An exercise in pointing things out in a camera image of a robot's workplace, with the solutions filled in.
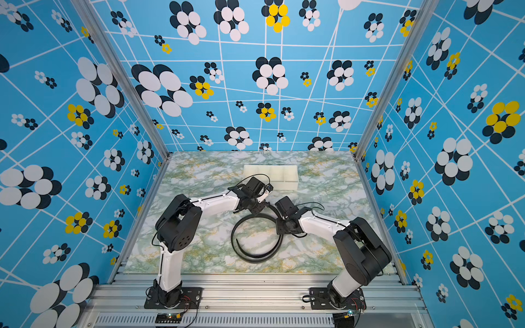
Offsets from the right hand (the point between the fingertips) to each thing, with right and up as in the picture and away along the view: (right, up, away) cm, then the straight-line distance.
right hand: (285, 226), depth 92 cm
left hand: (-11, +10, +6) cm, 16 cm away
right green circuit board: (+19, -27, -21) cm, 39 cm away
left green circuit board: (-44, -28, -19) cm, 55 cm away
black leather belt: (-14, -4, -3) cm, 15 cm away
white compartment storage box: (0, +22, +11) cm, 25 cm away
